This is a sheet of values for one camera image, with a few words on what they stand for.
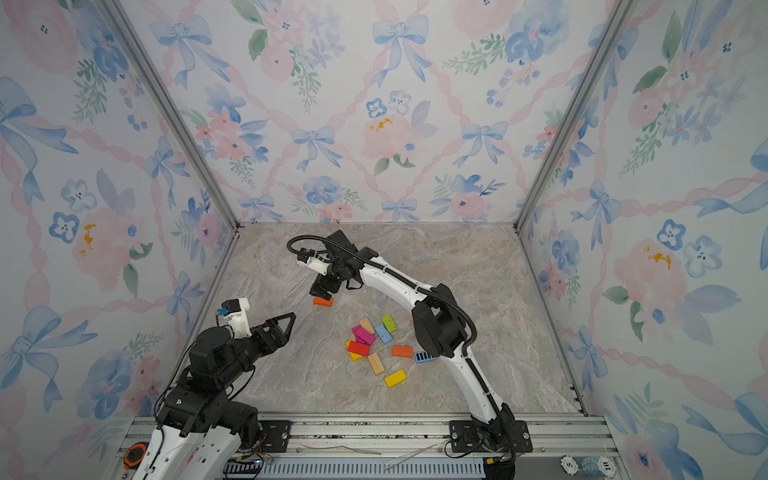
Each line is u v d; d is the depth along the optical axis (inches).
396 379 32.8
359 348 34.6
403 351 34.8
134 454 27.2
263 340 24.8
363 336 35.1
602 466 25.7
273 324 25.2
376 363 33.6
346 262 28.0
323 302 38.6
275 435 29.1
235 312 25.1
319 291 32.3
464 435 29.2
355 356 33.9
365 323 36.5
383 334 35.5
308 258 31.4
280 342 25.2
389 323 36.6
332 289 32.8
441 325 23.0
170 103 33.5
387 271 25.2
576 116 34.0
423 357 33.8
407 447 28.9
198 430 19.8
